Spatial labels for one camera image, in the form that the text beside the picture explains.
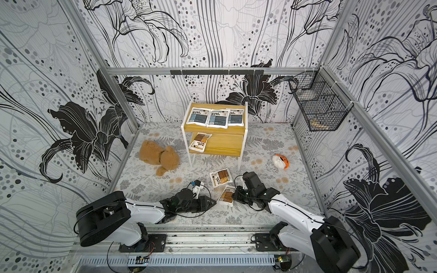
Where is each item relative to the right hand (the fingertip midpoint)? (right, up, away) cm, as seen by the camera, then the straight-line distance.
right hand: (233, 194), depth 84 cm
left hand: (-9, -6, -2) cm, 11 cm away
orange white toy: (+27, +16, +9) cm, 33 cm away
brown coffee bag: (-17, +26, +2) cm, 31 cm away
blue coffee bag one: (-16, +38, -7) cm, 42 cm away
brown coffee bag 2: (-3, -1, 0) cm, 4 cm away
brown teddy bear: (-45, +20, +10) cm, 51 cm away
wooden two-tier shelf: (-2, +26, +3) cm, 27 cm away
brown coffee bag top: (-6, +7, +7) cm, 12 cm away
